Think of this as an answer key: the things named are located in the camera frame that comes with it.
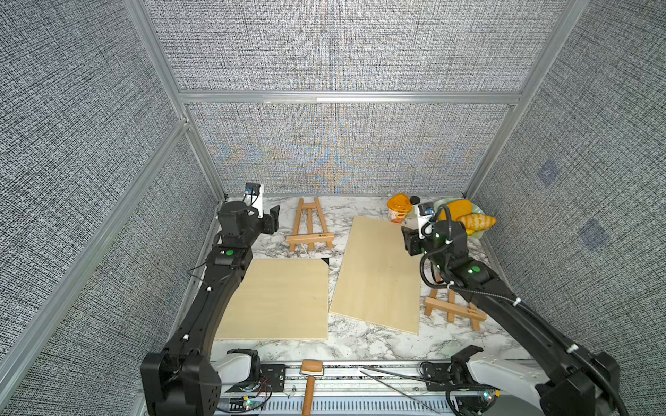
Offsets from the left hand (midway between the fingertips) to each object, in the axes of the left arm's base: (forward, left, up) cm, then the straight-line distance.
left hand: (272, 200), depth 77 cm
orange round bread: (+13, -69, -22) cm, 73 cm away
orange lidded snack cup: (+16, -46, -22) cm, 53 cm away
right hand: (-7, -41, -2) cm, 41 cm away
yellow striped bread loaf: (+7, -74, -22) cm, 77 cm away
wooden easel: (-25, -55, -26) cm, 66 cm away
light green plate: (+3, -73, -26) cm, 78 cm away
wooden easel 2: (+5, -9, -26) cm, 28 cm away
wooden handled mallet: (-40, -10, -28) cm, 50 cm away
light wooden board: (-13, -34, -29) cm, 46 cm away
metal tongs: (-42, -35, -31) cm, 63 cm away
